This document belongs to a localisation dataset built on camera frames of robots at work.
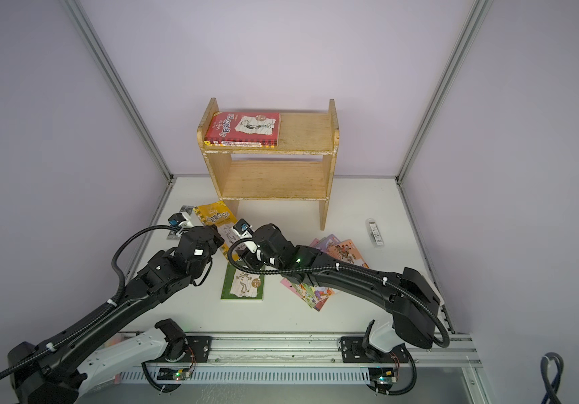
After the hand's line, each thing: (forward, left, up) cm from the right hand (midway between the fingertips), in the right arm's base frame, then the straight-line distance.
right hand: (247, 251), depth 76 cm
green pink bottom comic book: (-9, -21, -17) cm, 28 cm away
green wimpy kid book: (-5, +4, -17) cm, 18 cm away
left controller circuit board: (-30, +22, -18) cm, 41 cm away
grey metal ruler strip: (+32, +33, -18) cm, 49 cm away
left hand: (+6, +9, +5) cm, 12 cm away
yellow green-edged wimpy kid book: (+13, +11, +3) cm, 17 cm away
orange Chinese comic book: (+8, -35, -18) cm, 40 cm away
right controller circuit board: (-31, -39, -20) cm, 54 cm away
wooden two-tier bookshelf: (+34, -17, +2) cm, 38 cm away
